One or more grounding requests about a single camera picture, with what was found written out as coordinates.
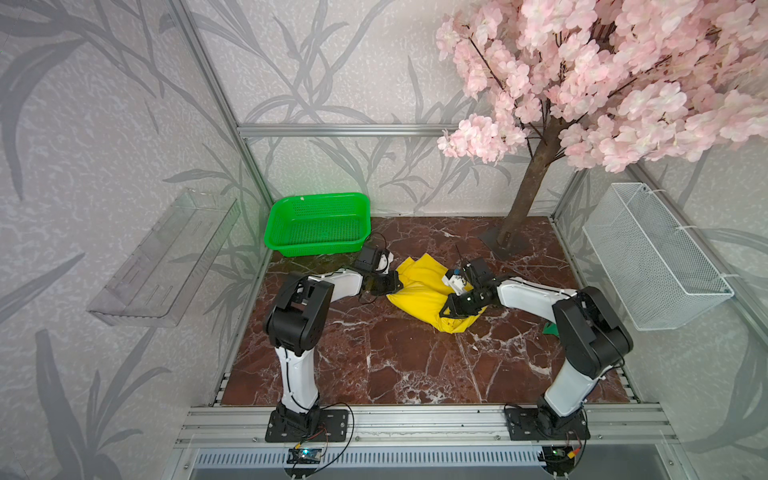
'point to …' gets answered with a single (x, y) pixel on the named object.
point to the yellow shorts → (424, 291)
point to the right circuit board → (558, 455)
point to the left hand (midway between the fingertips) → (401, 283)
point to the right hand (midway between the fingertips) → (442, 312)
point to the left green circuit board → (304, 455)
